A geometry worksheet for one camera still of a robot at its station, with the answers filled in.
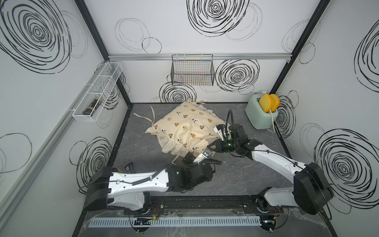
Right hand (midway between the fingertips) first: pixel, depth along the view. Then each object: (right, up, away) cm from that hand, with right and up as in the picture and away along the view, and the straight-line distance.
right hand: (208, 148), depth 79 cm
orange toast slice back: (+44, +26, +13) cm, 53 cm away
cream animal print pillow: (-9, +10, +10) cm, 17 cm away
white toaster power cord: (+44, +13, +15) cm, 48 cm away
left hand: (-4, -4, -6) cm, 8 cm away
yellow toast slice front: (+39, +26, +15) cm, 50 cm away
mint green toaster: (+36, +16, +15) cm, 42 cm away
